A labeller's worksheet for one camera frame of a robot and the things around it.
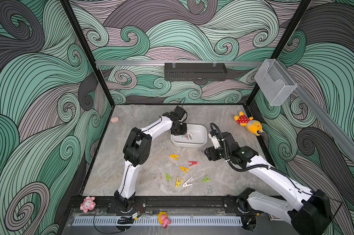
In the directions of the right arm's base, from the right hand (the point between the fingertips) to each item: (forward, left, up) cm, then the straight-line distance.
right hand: (208, 150), depth 80 cm
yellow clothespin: (+2, +20, -11) cm, 23 cm away
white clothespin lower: (-15, +13, -12) cm, 23 cm away
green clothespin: (-11, +24, -11) cm, 28 cm away
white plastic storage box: (+17, +4, -13) cm, 22 cm away
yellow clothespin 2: (-14, +18, -11) cm, 25 cm away
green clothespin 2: (-12, +2, -12) cm, 17 cm away
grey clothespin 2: (+16, +9, -10) cm, 21 cm away
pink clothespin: (+16, +11, -10) cm, 22 cm away
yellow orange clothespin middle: (-6, +14, -12) cm, 19 cm away
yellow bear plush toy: (+20, -35, -6) cm, 41 cm away
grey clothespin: (+5, +2, -9) cm, 11 cm away
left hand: (+16, +12, -4) cm, 21 cm away
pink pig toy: (-24, +63, -8) cm, 68 cm away
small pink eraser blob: (+32, +65, -10) cm, 73 cm away
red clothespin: (-2, +8, -12) cm, 15 cm away
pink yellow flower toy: (-31, +25, -9) cm, 40 cm away
